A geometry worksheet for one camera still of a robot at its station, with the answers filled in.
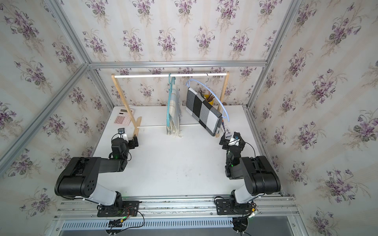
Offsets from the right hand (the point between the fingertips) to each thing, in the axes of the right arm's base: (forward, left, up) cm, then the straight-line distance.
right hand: (234, 135), depth 89 cm
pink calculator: (+20, +79, -9) cm, 82 cm away
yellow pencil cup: (+34, +13, -1) cm, 36 cm away
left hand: (0, +66, -3) cm, 66 cm away
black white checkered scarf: (+6, +16, +9) cm, 19 cm away
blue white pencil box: (+12, +2, -10) cm, 16 cm away
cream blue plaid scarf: (+3, +37, +1) cm, 37 cm away
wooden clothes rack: (+40, +63, -3) cm, 75 cm away
